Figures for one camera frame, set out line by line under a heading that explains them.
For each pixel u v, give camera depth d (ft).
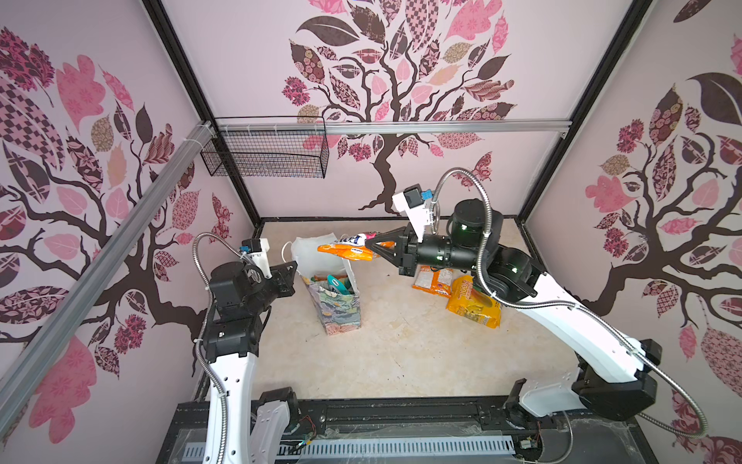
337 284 2.61
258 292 1.86
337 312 2.49
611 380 1.33
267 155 4.00
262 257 1.97
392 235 1.68
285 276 1.95
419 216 1.50
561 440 2.33
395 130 3.12
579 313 1.33
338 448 2.29
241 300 1.63
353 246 1.69
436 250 1.53
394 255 1.62
